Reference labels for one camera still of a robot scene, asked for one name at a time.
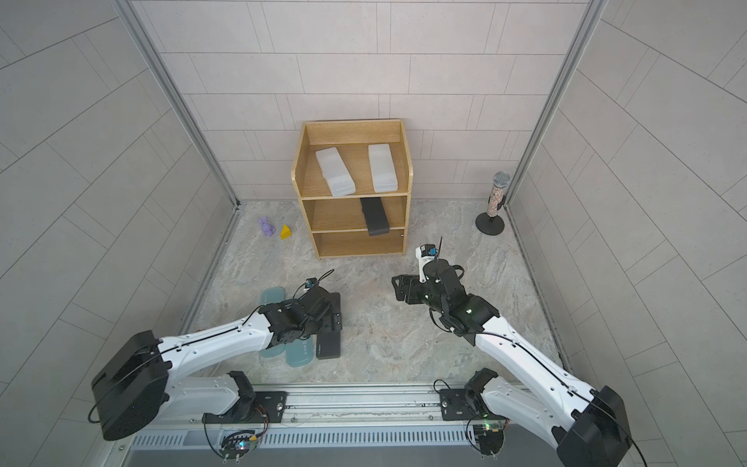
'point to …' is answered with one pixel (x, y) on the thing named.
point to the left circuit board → (235, 445)
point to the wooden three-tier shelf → (337, 223)
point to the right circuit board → (490, 436)
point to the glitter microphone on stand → (488, 223)
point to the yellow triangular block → (285, 233)
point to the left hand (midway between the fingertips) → (337, 318)
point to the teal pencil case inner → (300, 352)
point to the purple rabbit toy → (267, 229)
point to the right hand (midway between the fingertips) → (402, 280)
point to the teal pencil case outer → (270, 295)
